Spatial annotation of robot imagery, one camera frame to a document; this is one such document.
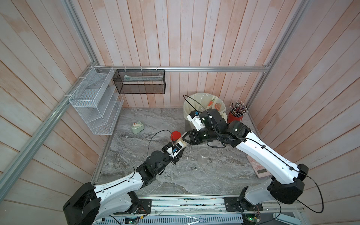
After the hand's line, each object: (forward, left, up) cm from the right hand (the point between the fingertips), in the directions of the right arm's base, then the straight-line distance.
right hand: (185, 137), depth 67 cm
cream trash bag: (+32, -10, -6) cm, 35 cm away
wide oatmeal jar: (+2, -12, -19) cm, 23 cm away
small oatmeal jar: (-4, +1, +1) cm, 4 cm away
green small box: (+23, +34, -23) cm, 47 cm away
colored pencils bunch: (+33, -39, -14) cm, 53 cm away
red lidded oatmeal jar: (+13, +6, -18) cm, 23 cm away
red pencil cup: (+31, -35, -21) cm, 51 cm away
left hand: (+1, +3, -10) cm, 10 cm away
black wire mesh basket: (+49, +33, -1) cm, 59 cm away
